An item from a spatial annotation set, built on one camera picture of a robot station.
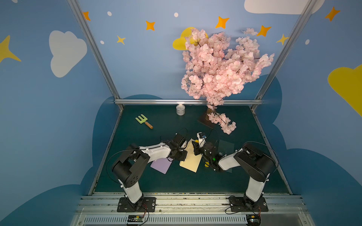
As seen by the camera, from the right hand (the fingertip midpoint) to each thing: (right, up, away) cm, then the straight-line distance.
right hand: (195, 140), depth 94 cm
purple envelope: (-22, -15, -6) cm, 27 cm away
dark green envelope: (+22, -6, +4) cm, 23 cm away
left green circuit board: (-33, -37, -22) cm, 54 cm away
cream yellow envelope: (-2, -13, -3) cm, 13 cm away
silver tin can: (-10, +23, +21) cm, 32 cm away
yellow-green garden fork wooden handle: (-40, +13, +18) cm, 46 cm away
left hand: (-7, -10, -1) cm, 12 cm away
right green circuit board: (+29, -39, -21) cm, 53 cm away
